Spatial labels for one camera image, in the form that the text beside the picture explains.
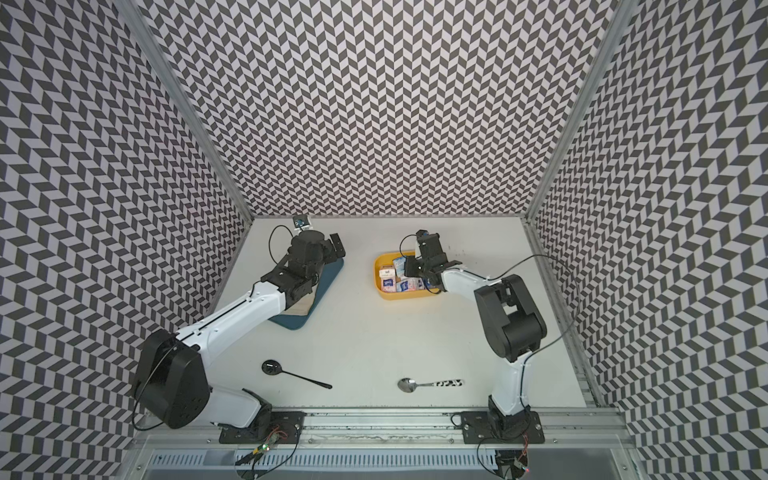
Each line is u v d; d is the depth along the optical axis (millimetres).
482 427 735
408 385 773
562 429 753
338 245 784
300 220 717
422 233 871
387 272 958
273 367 803
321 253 656
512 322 505
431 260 768
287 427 735
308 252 623
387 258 989
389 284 961
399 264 978
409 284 937
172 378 412
